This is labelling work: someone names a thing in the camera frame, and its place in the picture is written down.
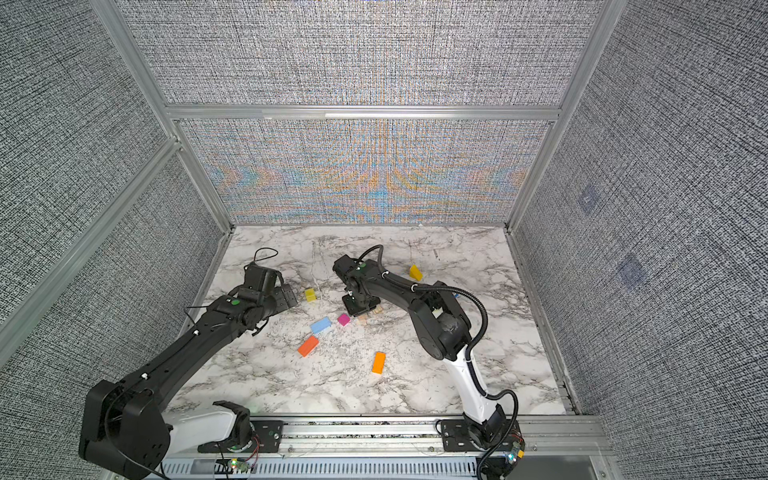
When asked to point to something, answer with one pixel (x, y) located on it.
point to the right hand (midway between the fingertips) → (359, 308)
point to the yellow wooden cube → (310, 295)
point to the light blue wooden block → (321, 324)
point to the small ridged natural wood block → (378, 310)
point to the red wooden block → (307, 345)
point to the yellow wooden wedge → (415, 272)
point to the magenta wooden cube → (343, 319)
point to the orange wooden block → (378, 362)
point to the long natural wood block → (362, 320)
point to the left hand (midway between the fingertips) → (280, 299)
